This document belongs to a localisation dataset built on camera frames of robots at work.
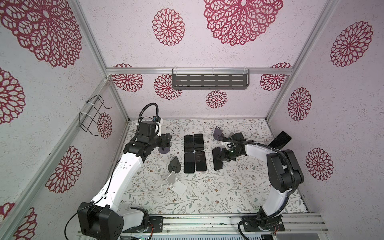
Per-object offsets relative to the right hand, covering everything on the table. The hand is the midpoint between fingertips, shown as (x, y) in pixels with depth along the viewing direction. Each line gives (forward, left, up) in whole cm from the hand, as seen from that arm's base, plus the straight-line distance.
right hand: (218, 156), depth 94 cm
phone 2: (+14, +12, -4) cm, 19 cm away
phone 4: (-1, +11, -5) cm, 12 cm away
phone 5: (+7, -38, +10) cm, 40 cm away
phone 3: (-2, +18, -5) cm, 19 cm away
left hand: (-2, +31, +20) cm, 37 cm away
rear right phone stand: (+20, -9, -2) cm, 22 cm away
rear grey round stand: (+19, -1, 0) cm, 19 cm away
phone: (+12, +19, -4) cm, 23 cm away
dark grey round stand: (-8, +27, +1) cm, 28 cm away
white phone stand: (-18, +26, -3) cm, 31 cm away
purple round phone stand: (+4, +35, -1) cm, 36 cm away
